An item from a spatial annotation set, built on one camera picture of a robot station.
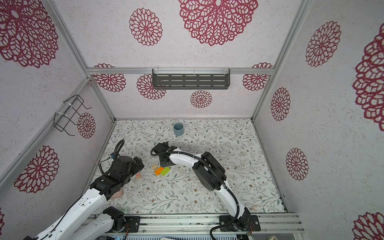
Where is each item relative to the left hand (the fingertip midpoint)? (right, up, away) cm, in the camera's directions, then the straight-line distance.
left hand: (136, 166), depth 81 cm
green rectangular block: (+14, -5, +10) cm, 18 cm away
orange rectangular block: (+10, -5, +11) cm, 16 cm away
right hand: (+13, +1, +15) cm, 20 cm away
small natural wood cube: (+7, -3, +11) cm, 14 cm away
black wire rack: (-34, +29, -3) cm, 45 cm away
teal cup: (+21, +21, +26) cm, 40 cm away
